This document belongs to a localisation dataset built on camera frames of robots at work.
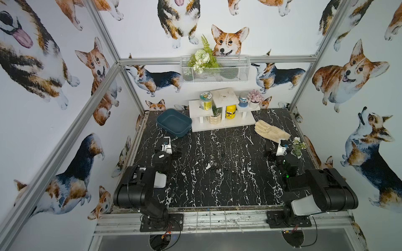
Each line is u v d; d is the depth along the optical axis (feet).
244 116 3.75
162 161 2.29
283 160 2.34
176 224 2.45
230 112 3.60
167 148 2.59
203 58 2.57
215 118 3.50
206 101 3.13
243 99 3.21
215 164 3.04
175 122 3.82
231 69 3.04
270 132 3.53
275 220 2.41
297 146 2.99
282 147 2.53
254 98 3.06
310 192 1.67
